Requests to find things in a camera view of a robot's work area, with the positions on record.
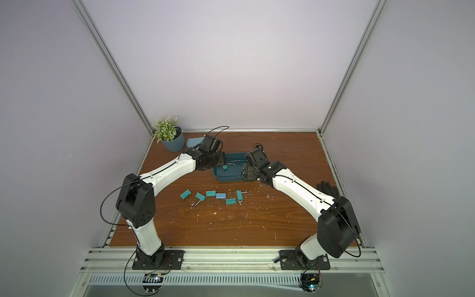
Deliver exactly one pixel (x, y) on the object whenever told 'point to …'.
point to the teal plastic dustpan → (192, 142)
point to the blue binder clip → (220, 197)
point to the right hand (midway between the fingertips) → (255, 166)
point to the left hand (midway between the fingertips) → (226, 159)
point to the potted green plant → (166, 130)
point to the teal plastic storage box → (233, 174)
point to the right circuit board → (310, 283)
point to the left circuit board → (152, 278)
